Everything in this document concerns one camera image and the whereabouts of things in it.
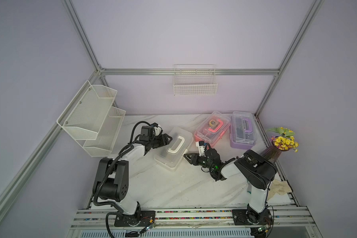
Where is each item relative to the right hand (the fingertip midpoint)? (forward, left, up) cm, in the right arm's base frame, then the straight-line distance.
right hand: (186, 157), depth 91 cm
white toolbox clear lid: (-1, +8, +7) cm, 11 cm away
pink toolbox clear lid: (+18, -17, +6) cm, 25 cm away
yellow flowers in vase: (-3, -50, +19) cm, 54 cm away
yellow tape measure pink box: (+25, -20, +4) cm, 32 cm away
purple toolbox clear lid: (+20, -41, +4) cm, 46 cm away
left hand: (+8, +10, +6) cm, 14 cm away
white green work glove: (-18, -53, -4) cm, 56 cm away
